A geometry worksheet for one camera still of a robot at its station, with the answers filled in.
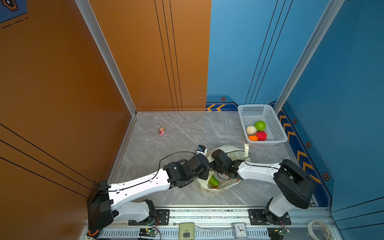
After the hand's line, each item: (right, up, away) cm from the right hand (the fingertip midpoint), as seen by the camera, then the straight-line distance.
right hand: (206, 163), depth 89 cm
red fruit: (+37, +16, +9) cm, 41 cm away
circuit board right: (+33, -29, -19) cm, 47 cm away
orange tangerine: (+32, +14, +8) cm, 36 cm away
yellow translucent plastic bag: (-3, -6, -21) cm, 22 cm away
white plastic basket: (+36, +32, +27) cm, 55 cm away
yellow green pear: (+4, -8, -8) cm, 12 cm away
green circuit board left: (-29, -28, -18) cm, 45 cm away
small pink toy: (-31, +19, +16) cm, 39 cm away
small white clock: (+15, -26, -21) cm, 36 cm away
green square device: (-10, -26, -21) cm, 35 cm away
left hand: (+1, +2, -14) cm, 15 cm away
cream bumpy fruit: (+32, +19, +13) cm, 40 cm away
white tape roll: (+48, -27, -21) cm, 59 cm away
